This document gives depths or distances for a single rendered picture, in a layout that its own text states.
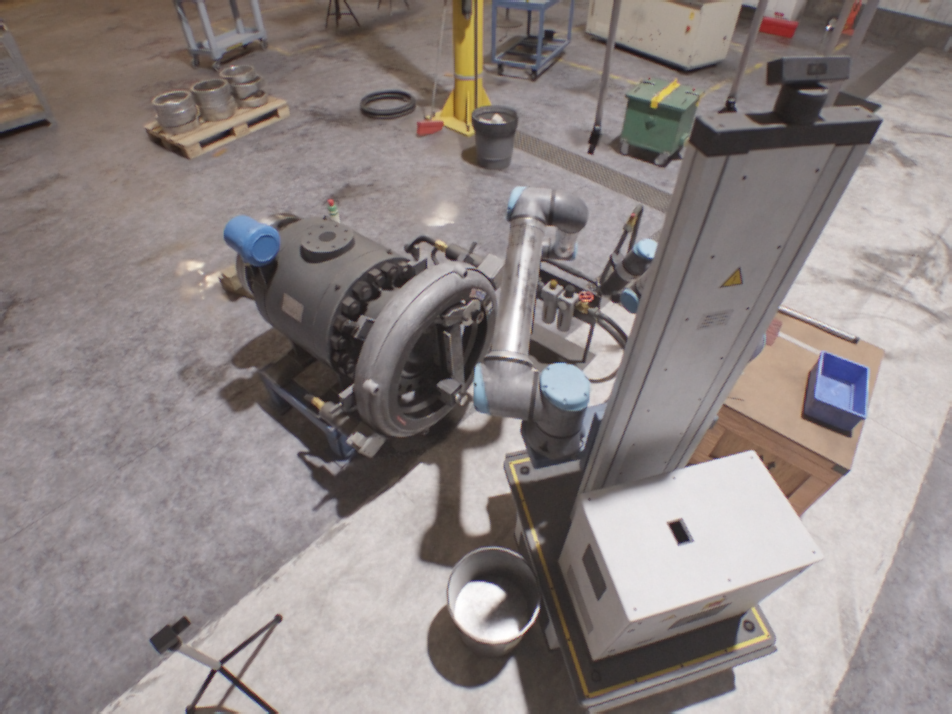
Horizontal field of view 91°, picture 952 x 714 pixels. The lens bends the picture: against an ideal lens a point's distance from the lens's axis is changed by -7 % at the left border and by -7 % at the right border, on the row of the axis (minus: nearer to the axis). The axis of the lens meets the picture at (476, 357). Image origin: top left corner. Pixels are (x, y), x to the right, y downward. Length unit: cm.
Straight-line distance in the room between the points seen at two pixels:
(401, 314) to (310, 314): 48
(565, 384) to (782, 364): 133
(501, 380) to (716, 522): 69
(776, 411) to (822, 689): 104
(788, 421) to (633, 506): 106
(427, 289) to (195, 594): 156
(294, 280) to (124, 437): 136
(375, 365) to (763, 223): 122
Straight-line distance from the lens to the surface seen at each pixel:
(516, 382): 145
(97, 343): 370
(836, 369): 259
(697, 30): 728
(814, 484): 245
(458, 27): 519
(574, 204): 167
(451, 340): 192
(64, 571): 282
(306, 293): 209
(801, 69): 97
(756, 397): 236
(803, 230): 116
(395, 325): 171
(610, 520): 142
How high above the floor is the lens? 209
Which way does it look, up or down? 48 degrees down
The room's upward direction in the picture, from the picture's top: straight up
